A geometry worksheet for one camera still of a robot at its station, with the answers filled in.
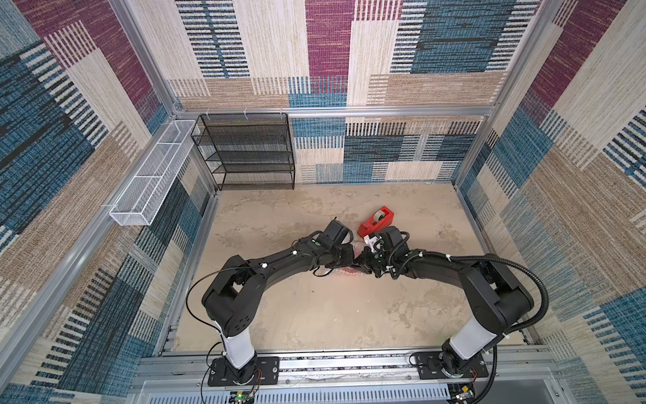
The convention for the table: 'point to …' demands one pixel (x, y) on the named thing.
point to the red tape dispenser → (378, 221)
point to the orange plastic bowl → (348, 270)
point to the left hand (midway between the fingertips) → (357, 259)
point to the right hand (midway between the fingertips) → (352, 266)
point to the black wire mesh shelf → (247, 151)
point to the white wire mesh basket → (144, 196)
